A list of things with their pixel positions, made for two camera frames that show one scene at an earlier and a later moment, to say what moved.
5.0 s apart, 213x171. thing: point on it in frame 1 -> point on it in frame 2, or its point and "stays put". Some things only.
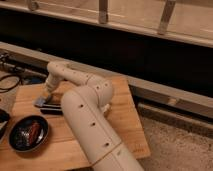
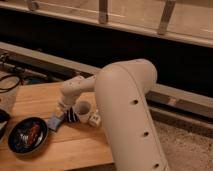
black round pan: (28, 133) stays put
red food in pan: (35, 128) stays put
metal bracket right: (166, 15) stays put
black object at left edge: (4, 119) stays put
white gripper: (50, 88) -> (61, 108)
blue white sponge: (38, 101) -> (53, 123)
